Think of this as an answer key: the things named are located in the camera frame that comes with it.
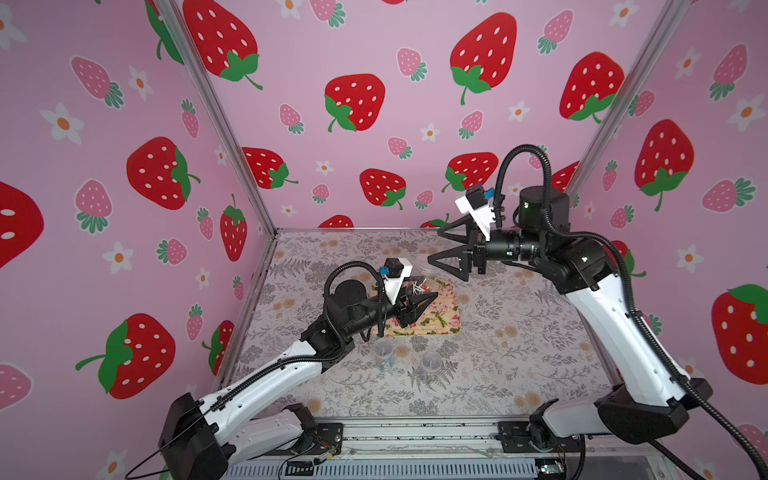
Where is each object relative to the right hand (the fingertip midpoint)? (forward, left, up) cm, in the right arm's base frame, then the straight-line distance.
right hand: (433, 250), depth 56 cm
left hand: (0, 0, -12) cm, 12 cm away
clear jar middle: (-3, -3, -48) cm, 48 cm away
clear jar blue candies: (-4, +11, -41) cm, 43 cm away
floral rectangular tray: (+11, -7, -44) cm, 46 cm away
